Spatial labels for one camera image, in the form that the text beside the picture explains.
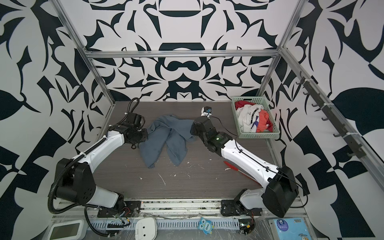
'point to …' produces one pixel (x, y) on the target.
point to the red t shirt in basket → (264, 123)
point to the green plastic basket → (260, 100)
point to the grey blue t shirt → (167, 130)
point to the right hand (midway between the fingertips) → (195, 122)
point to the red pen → (236, 169)
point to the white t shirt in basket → (248, 117)
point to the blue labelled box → (291, 228)
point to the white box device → (146, 229)
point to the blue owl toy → (206, 225)
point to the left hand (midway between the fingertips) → (145, 134)
